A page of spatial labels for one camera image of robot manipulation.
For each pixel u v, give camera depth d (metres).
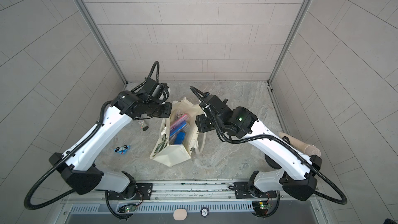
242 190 0.71
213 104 0.45
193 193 0.71
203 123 0.55
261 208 0.68
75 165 0.37
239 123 0.41
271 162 0.79
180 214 0.64
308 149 0.55
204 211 0.67
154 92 0.52
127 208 0.66
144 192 0.70
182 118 0.84
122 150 0.82
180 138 0.81
